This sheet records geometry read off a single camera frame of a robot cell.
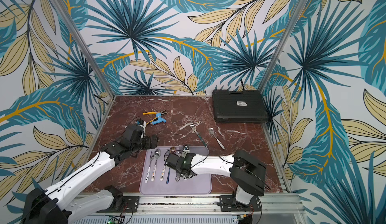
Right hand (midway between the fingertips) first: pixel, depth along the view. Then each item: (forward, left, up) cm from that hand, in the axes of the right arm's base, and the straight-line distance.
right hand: (182, 169), depth 83 cm
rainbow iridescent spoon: (+11, +6, 0) cm, 13 cm away
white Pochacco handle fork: (+9, +18, -1) cm, 20 cm away
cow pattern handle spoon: (-4, -1, 0) cm, 5 cm away
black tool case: (+41, -46, +4) cm, 62 cm away
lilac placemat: (-4, +14, -3) cm, 15 cm away
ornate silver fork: (-5, +3, -2) cm, 6 cm away
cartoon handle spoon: (+8, +15, +1) cm, 17 cm away
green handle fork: (+28, -7, 0) cm, 29 cm away
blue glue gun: (+34, +16, +1) cm, 38 cm away
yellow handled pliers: (+41, +15, 0) cm, 44 cm away
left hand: (+12, +17, +12) cm, 24 cm away
